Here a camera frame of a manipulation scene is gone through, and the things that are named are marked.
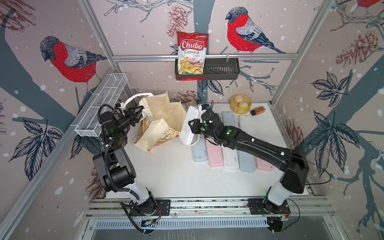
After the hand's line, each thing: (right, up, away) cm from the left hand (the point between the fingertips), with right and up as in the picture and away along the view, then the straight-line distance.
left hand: (143, 106), depth 81 cm
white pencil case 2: (+48, -6, +30) cm, 56 cm away
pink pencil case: (+41, -28, +9) cm, 50 cm away
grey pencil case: (+31, -27, +11) cm, 43 cm away
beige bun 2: (+65, +3, +31) cm, 73 cm away
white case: (+50, -31, +7) cm, 59 cm away
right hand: (+24, -10, -5) cm, 27 cm away
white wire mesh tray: (-22, -9, -11) cm, 27 cm away
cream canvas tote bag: (+11, -7, -3) cm, 14 cm away
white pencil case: (+24, -15, -5) cm, 29 cm away
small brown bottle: (+76, -2, +30) cm, 82 cm away
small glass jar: (+26, +5, +38) cm, 47 cm away
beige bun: (+64, +8, +37) cm, 74 cm away
